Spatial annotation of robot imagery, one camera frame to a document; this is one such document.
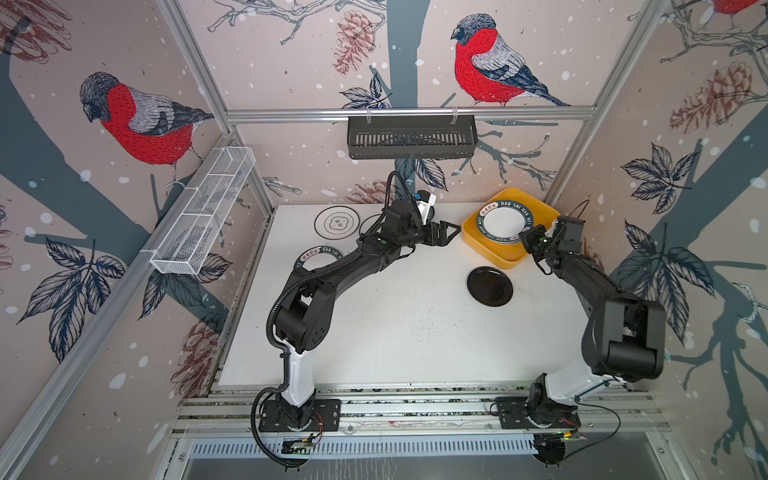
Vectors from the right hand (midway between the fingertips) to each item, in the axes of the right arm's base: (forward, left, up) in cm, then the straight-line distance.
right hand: (519, 232), depth 91 cm
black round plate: (-9, +7, -18) cm, 21 cm away
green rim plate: (+8, +2, -4) cm, 9 cm away
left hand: (-7, +22, +10) cm, 25 cm away
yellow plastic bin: (-2, +1, -10) cm, 10 cm away
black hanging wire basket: (+33, +34, +13) cm, 49 cm away
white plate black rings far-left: (+16, +64, -14) cm, 68 cm away
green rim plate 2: (-1, +68, -14) cm, 70 cm away
